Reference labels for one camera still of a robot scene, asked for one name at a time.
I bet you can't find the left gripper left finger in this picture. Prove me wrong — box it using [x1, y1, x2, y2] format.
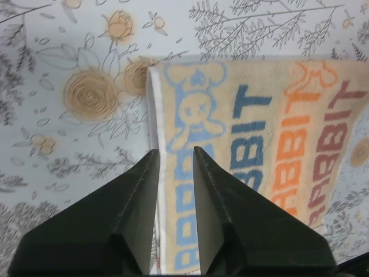
[8, 149, 159, 274]

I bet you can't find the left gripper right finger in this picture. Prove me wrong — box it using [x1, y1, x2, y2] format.
[193, 147, 337, 274]

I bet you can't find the striped rabbit print towel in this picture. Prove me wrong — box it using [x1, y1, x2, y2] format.
[146, 60, 368, 274]

